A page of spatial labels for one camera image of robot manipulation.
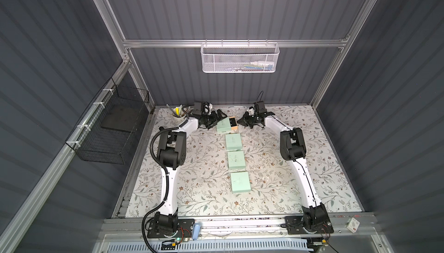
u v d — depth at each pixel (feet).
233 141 3.25
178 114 3.47
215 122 3.07
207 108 3.12
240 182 2.75
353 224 2.41
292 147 2.32
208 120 3.04
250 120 3.33
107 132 2.39
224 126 3.45
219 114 3.15
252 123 3.29
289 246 2.32
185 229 2.38
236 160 2.99
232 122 3.58
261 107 3.15
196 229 2.32
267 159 3.14
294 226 2.41
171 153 2.00
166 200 2.05
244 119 3.33
